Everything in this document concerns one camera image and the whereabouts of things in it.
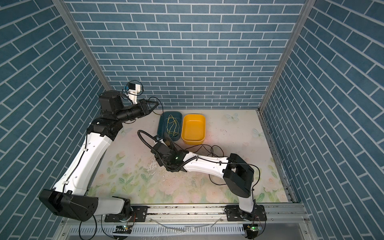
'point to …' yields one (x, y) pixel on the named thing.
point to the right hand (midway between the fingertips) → (158, 150)
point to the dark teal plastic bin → (162, 120)
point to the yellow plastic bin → (193, 127)
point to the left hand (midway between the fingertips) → (159, 103)
